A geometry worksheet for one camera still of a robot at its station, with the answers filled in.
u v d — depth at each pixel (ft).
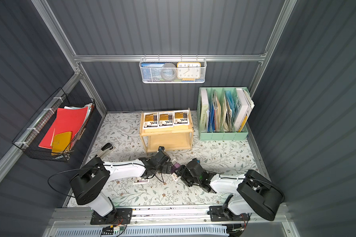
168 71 2.98
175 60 2.91
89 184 1.50
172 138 3.31
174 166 2.92
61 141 2.23
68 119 2.41
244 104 2.94
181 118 2.84
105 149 3.07
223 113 3.05
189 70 2.90
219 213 2.41
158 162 2.28
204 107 2.92
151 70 2.75
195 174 2.20
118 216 2.37
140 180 2.77
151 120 2.78
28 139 1.99
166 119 2.84
